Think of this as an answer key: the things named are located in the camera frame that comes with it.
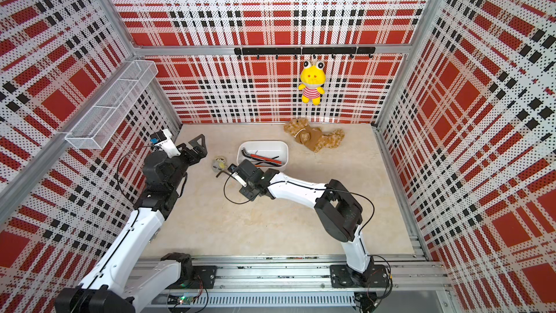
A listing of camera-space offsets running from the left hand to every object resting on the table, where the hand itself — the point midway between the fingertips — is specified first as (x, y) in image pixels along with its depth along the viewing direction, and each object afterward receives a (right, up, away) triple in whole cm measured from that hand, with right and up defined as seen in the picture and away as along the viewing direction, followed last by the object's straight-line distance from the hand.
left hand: (198, 139), depth 76 cm
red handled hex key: (+19, -8, +31) cm, 37 cm away
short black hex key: (+12, -7, +32) cm, 35 cm away
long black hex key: (+1, -16, +17) cm, 23 cm away
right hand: (+18, -18, +12) cm, 28 cm away
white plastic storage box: (+20, -7, +31) cm, 38 cm away
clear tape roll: (0, -11, +24) cm, 26 cm away
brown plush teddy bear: (+44, +2, +26) cm, 51 cm away
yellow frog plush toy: (+42, +27, +15) cm, 53 cm away
